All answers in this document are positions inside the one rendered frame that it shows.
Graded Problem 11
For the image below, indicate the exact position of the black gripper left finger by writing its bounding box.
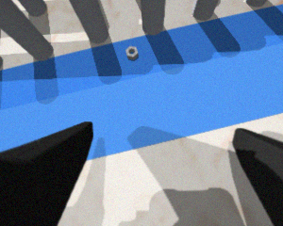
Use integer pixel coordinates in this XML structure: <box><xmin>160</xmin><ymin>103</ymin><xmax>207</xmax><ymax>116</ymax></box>
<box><xmin>0</xmin><ymin>121</ymin><xmax>93</xmax><ymax>226</ymax></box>

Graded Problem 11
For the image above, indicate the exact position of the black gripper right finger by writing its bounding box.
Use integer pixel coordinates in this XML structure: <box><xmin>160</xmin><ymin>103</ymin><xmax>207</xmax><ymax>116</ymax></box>
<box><xmin>232</xmin><ymin>128</ymin><xmax>283</xmax><ymax>226</ymax></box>

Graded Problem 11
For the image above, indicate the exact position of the grey hex nut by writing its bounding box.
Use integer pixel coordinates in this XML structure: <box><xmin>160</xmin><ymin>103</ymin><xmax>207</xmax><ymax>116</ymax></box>
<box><xmin>125</xmin><ymin>46</ymin><xmax>139</xmax><ymax>60</ymax></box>

